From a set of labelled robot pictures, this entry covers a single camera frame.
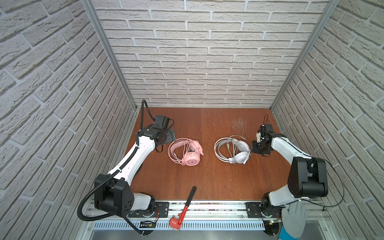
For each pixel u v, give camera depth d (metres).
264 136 0.69
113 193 0.40
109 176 0.42
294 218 0.71
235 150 0.90
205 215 0.74
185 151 0.86
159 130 0.61
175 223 0.69
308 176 0.49
